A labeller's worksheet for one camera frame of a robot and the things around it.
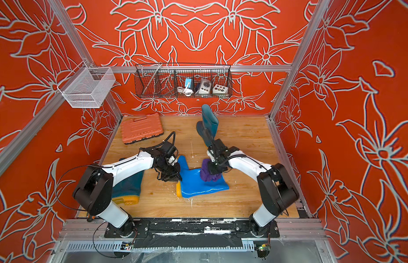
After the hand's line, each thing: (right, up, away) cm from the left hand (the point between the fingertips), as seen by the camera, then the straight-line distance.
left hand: (183, 178), depth 83 cm
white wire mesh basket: (-55, +49, +6) cm, 74 cm away
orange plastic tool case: (-34, +26, +24) cm, 49 cm away
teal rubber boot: (+13, +26, +11) cm, 31 cm away
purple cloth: (+12, +2, +2) cm, 12 cm away
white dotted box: (+20, +50, +11) cm, 55 cm away
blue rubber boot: (+5, -3, +2) cm, 6 cm away
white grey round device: (+12, +50, +8) cm, 52 cm away
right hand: (+12, +3, +3) cm, 13 cm away
